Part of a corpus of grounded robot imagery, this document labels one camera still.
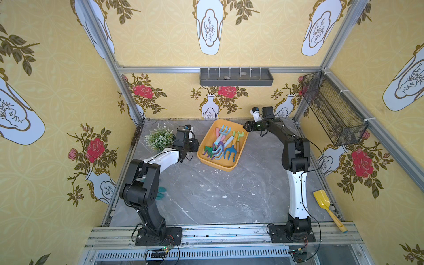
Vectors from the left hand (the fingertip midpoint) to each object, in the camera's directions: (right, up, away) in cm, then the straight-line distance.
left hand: (198, 142), depth 97 cm
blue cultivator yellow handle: (+20, -5, +6) cm, 22 cm away
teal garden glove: (-18, -27, -12) cm, 35 cm away
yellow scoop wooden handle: (+65, -29, -12) cm, 72 cm away
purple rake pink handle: (+8, -6, +1) cm, 10 cm away
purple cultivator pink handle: (+12, +6, +14) cm, 19 cm away
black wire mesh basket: (+74, +11, -14) cm, 76 cm away
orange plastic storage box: (+6, 0, +10) cm, 11 cm away
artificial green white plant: (-19, +3, -11) cm, 22 cm away
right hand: (+31, +11, +12) cm, 35 cm away
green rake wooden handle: (+27, +4, +13) cm, 30 cm away
